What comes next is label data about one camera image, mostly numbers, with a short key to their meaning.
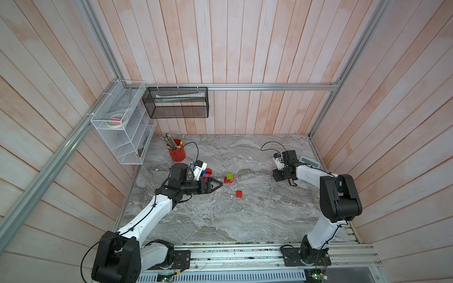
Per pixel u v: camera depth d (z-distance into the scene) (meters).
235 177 0.98
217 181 0.74
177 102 1.04
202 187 0.69
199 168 0.75
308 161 1.04
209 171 1.00
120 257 0.40
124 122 0.73
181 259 0.73
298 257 0.73
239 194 0.92
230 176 0.94
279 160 0.90
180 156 1.07
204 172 0.98
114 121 0.73
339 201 0.50
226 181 0.98
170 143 0.99
